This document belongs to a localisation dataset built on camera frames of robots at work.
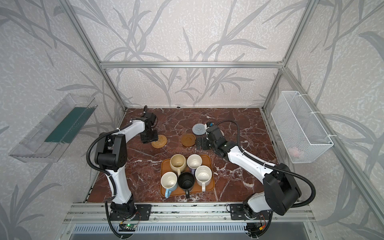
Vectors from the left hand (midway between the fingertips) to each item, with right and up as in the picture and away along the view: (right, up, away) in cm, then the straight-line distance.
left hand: (155, 135), depth 99 cm
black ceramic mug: (+23, -24, -17) cm, 37 cm away
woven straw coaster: (+4, -5, 0) cm, 7 cm away
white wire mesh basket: (+73, +3, -38) cm, 82 cm away
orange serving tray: (+35, -15, -7) cm, 39 cm away
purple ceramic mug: (+27, -15, -11) cm, 32 cm away
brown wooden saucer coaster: (+22, -4, +2) cm, 22 cm away
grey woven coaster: (+29, +4, +9) cm, 31 cm away
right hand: (+32, +1, -13) cm, 35 cm away
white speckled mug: (+32, -22, -15) cm, 42 cm away
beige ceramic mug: (+17, -15, -10) cm, 25 cm away
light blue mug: (+13, -24, -18) cm, 33 cm away
